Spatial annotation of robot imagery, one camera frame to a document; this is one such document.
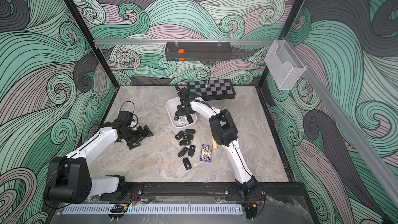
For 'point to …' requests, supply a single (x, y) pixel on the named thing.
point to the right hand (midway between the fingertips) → (186, 111)
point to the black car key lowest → (187, 163)
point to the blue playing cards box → (206, 153)
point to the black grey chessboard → (212, 89)
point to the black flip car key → (182, 153)
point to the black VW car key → (192, 150)
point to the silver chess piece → (207, 85)
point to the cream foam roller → (214, 143)
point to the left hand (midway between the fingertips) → (147, 137)
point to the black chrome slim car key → (176, 116)
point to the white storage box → (171, 107)
